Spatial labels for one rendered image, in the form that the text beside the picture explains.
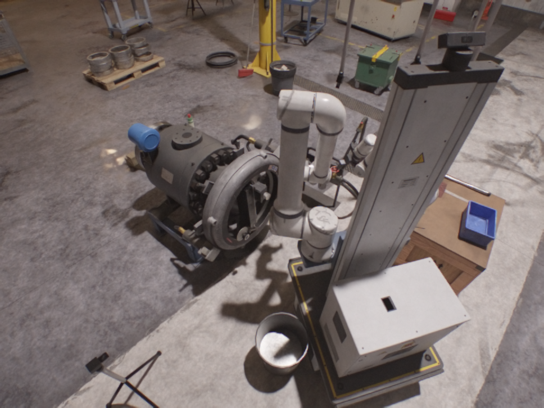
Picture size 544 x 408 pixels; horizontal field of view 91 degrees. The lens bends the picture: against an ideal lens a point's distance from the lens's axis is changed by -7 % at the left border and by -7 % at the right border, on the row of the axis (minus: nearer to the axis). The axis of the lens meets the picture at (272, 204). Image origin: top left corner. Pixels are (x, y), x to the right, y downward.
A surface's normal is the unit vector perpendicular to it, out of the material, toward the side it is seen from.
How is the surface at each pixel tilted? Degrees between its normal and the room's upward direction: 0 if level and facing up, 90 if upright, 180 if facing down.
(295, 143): 80
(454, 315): 0
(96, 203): 0
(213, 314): 0
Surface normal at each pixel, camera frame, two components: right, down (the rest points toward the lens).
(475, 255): 0.00, -0.67
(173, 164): -0.42, -0.11
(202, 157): -0.15, -0.51
